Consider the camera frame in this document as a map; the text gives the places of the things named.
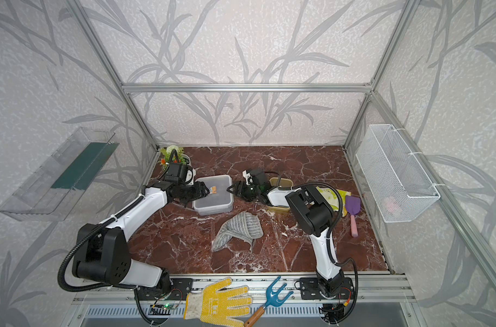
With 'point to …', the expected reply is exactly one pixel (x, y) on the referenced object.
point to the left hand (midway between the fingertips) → (205, 192)
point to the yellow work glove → (215, 307)
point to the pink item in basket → (392, 206)
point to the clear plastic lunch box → (219, 200)
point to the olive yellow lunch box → (285, 182)
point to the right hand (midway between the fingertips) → (230, 191)
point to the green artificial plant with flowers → (165, 154)
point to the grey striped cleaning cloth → (245, 226)
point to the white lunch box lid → (277, 197)
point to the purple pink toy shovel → (353, 206)
